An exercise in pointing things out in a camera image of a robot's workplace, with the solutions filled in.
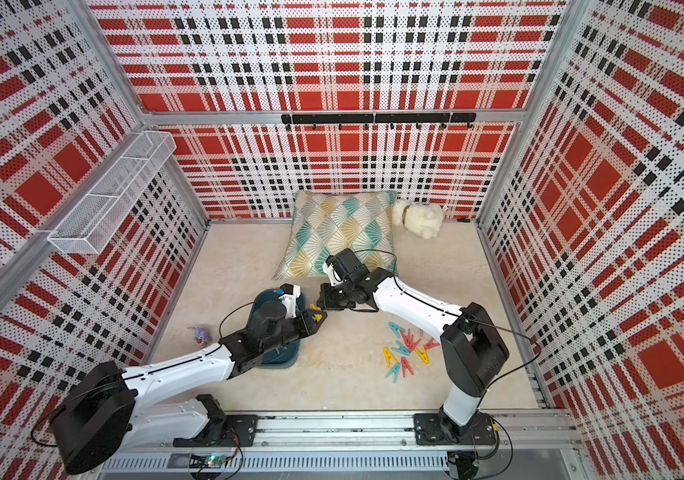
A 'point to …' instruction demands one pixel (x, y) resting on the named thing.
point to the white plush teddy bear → (424, 220)
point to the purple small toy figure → (201, 336)
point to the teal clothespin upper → (396, 329)
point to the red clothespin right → (431, 344)
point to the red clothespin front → (405, 364)
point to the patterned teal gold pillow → (324, 223)
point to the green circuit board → (204, 461)
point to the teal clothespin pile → (401, 348)
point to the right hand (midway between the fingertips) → (322, 303)
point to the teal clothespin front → (394, 370)
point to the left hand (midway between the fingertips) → (329, 315)
